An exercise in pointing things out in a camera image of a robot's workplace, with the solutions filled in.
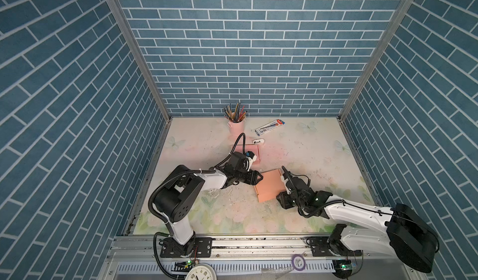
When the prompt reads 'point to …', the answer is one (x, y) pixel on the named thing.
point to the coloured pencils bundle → (238, 116)
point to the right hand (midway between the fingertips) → (277, 195)
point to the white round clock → (201, 271)
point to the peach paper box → (271, 185)
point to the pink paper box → (254, 149)
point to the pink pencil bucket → (237, 128)
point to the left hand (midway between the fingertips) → (259, 177)
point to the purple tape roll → (292, 259)
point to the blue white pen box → (269, 127)
